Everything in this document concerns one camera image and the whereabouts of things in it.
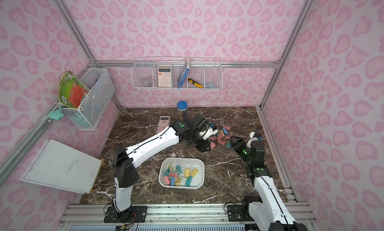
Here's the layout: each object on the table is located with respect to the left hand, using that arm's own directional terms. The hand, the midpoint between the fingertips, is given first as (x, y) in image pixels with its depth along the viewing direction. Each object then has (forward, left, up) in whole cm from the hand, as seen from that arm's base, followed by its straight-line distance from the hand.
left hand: (208, 144), depth 79 cm
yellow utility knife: (+40, +7, +9) cm, 42 cm away
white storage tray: (-10, +15, -16) cm, 24 cm away
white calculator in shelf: (+40, +26, +14) cm, 50 cm away
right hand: (+4, -13, 0) cm, 14 cm away
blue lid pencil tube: (+26, +16, +1) cm, 31 cm away
